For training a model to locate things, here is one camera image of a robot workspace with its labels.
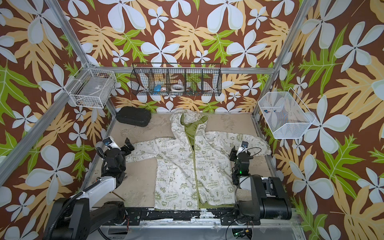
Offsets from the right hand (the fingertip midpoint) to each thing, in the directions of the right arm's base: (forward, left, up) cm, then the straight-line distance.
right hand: (238, 147), depth 90 cm
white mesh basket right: (+10, -24, +17) cm, 31 cm away
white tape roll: (+35, +38, +18) cm, 55 cm away
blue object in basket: (+31, +51, +22) cm, 63 cm away
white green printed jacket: (-10, +28, -8) cm, 31 cm away
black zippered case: (+31, +74, -4) cm, 80 cm away
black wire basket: (+39, +26, +22) cm, 52 cm away
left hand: (0, +70, +8) cm, 70 cm away
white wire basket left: (+24, +87, +26) cm, 94 cm away
